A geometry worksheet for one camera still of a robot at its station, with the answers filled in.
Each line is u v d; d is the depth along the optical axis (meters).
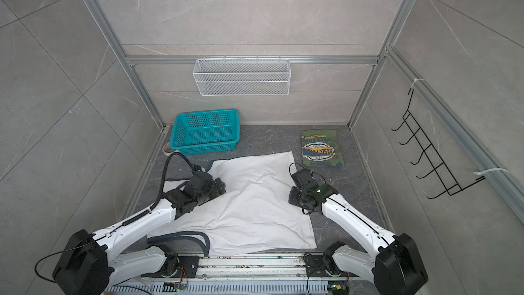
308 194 0.62
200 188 0.65
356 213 0.49
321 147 1.07
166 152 1.06
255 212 0.86
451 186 0.58
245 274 0.73
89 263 0.39
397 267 0.39
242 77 1.01
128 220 0.47
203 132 1.17
